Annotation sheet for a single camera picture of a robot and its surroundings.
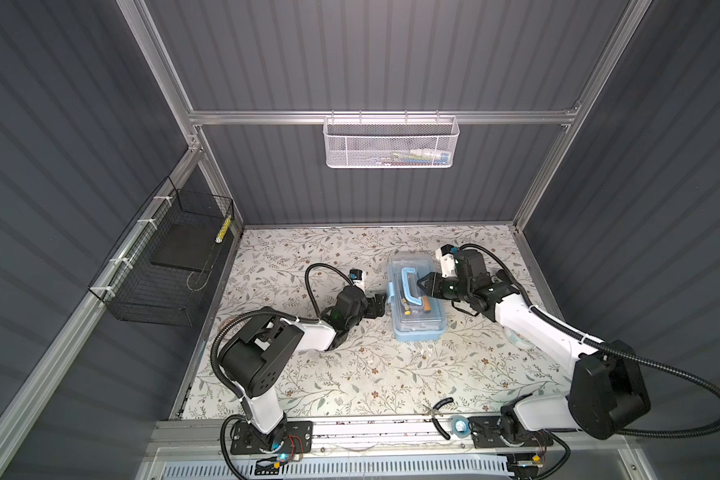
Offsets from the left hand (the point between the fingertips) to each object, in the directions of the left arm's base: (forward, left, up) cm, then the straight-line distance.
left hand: (377, 295), depth 93 cm
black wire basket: (-3, +55, +21) cm, 59 cm away
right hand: (-3, -13, +9) cm, 16 cm away
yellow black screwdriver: (-7, -8, +3) cm, 11 cm away
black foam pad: (+6, +52, +19) cm, 56 cm away
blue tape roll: (-36, -18, -6) cm, 41 cm away
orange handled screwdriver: (-6, -14, +3) cm, 15 cm away
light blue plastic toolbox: (-9, -11, +1) cm, 14 cm away
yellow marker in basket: (+11, +43, +21) cm, 49 cm away
